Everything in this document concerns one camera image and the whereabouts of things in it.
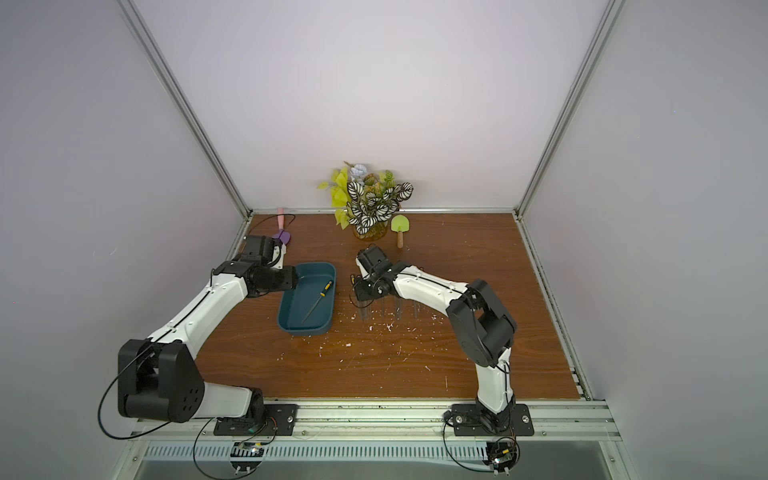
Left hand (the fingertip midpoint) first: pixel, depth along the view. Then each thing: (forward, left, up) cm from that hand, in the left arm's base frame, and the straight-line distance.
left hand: (295, 276), depth 88 cm
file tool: (0, -6, -11) cm, 13 cm away
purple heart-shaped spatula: (+25, +14, -10) cm, 30 cm away
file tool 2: (-5, -31, -11) cm, 34 cm away
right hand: (0, -19, -4) cm, 19 cm away
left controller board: (-41, +6, -14) cm, 44 cm away
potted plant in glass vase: (+18, -21, +14) cm, 31 cm away
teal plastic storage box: (-4, +2, -10) cm, 11 cm away
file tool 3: (-5, -26, -11) cm, 29 cm away
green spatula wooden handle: (+32, -31, -11) cm, 46 cm away
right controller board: (-42, -57, -13) cm, 71 cm away
